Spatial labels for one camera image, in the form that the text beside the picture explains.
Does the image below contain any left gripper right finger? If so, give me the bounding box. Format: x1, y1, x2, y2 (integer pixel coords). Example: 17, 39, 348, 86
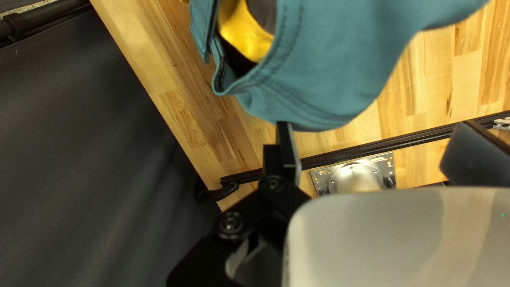
439, 121, 510, 188

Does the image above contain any yellow cap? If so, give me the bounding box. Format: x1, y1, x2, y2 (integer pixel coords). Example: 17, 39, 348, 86
179, 0, 275, 64

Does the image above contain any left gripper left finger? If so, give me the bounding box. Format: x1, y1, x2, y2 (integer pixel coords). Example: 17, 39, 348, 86
167, 121, 311, 287

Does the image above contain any teal cap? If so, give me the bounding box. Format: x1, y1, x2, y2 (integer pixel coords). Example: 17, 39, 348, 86
188, 0, 491, 133

